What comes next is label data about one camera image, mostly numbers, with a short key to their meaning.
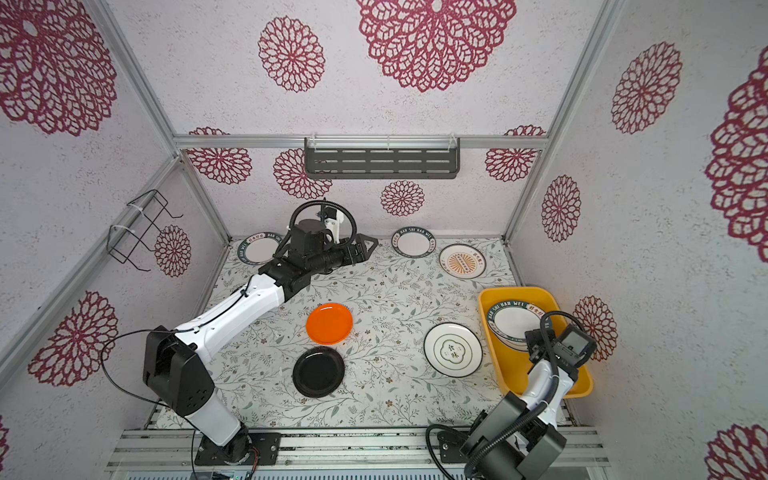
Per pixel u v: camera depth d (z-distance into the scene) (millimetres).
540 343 637
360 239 688
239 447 653
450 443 744
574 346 612
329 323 989
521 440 442
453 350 900
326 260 661
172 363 438
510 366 874
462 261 1130
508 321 900
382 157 939
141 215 784
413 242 1178
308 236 585
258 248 1195
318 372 848
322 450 755
